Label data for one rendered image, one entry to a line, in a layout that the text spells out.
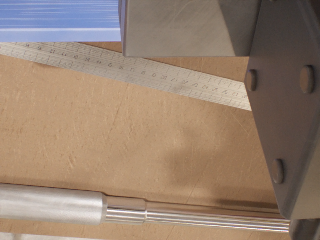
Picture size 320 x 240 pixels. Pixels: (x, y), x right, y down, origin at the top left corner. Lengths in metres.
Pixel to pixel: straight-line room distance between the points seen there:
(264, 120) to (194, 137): 0.48
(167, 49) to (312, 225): 0.06
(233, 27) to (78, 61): 0.39
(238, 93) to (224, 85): 0.02
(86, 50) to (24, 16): 0.16
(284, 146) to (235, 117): 0.48
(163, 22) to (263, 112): 0.04
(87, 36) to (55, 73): 0.18
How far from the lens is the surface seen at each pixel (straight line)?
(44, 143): 0.65
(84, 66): 0.58
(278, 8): 0.17
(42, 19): 0.41
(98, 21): 0.40
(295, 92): 0.15
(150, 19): 0.18
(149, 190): 0.71
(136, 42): 0.18
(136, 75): 0.59
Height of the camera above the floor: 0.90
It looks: 43 degrees down
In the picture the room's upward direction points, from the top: 172 degrees clockwise
